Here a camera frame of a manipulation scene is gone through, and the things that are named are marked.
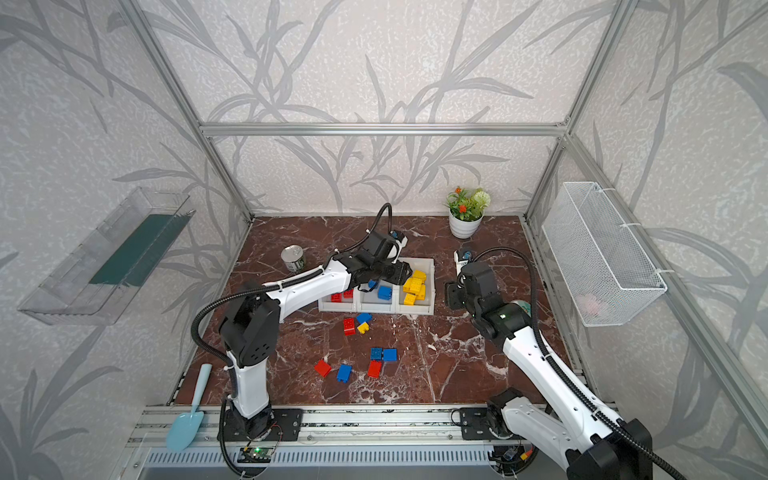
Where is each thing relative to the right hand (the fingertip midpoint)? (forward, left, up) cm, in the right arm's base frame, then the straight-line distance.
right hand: (457, 271), depth 80 cm
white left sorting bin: (-1, +33, -17) cm, 37 cm away
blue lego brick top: (-5, +27, -18) cm, 33 cm away
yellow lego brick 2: (+4, +12, -14) cm, 19 cm away
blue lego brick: (+3, +21, -17) cm, 27 cm away
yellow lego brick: (-1, +13, -15) cm, 20 cm away
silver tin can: (+15, +53, -15) cm, 57 cm away
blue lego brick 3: (-16, +19, -19) cm, 31 cm away
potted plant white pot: (+28, -8, -14) cm, 32 cm away
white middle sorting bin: (0, +26, -18) cm, 32 cm away
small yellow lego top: (-8, +27, -18) cm, 33 cm away
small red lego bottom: (-20, +23, -20) cm, 36 cm away
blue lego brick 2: (-16, +23, -18) cm, 33 cm away
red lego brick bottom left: (-20, +37, -19) cm, 46 cm away
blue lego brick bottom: (-3, +23, -1) cm, 23 cm away
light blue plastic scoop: (-34, +70, -19) cm, 80 cm away
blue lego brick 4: (-21, +31, -18) cm, 42 cm away
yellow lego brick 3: (+8, +10, -15) cm, 19 cm away
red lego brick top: (-8, +31, -18) cm, 37 cm away
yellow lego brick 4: (+2, +9, -16) cm, 18 cm away
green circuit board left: (-39, +51, -20) cm, 68 cm away
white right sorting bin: (-3, +8, -16) cm, 18 cm away
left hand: (+7, +13, -6) cm, 16 cm away
